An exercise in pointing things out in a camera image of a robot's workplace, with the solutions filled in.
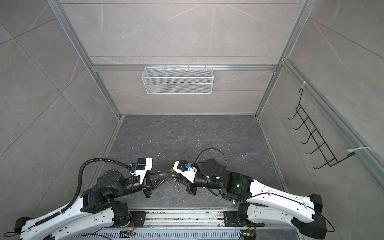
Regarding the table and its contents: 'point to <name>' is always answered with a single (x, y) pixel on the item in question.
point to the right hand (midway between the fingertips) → (174, 175)
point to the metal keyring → (173, 177)
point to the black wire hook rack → (316, 137)
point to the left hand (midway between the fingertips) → (170, 172)
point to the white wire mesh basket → (178, 80)
